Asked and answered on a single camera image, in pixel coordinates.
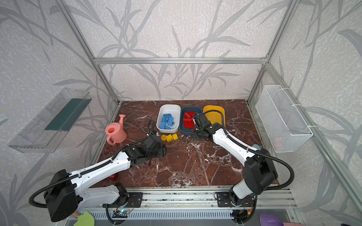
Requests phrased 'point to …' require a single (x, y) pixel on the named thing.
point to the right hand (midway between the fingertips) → (196, 132)
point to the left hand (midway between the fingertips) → (163, 149)
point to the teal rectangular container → (183, 130)
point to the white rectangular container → (175, 111)
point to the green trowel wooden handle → (86, 219)
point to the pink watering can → (116, 133)
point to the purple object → (269, 220)
